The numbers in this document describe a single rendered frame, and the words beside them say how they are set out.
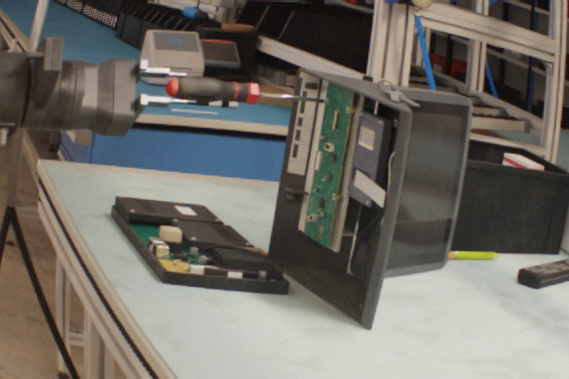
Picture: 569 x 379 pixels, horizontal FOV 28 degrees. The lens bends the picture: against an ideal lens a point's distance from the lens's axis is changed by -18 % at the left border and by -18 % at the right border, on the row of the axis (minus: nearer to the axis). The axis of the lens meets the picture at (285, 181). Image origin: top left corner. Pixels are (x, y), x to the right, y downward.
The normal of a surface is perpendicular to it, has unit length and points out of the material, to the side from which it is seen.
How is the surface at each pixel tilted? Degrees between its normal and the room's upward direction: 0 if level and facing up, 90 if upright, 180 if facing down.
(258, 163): 90
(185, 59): 41
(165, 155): 90
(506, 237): 90
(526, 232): 90
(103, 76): 54
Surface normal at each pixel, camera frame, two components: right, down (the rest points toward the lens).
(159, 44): 0.29, -0.74
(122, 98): 0.41, -0.39
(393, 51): 0.32, 0.22
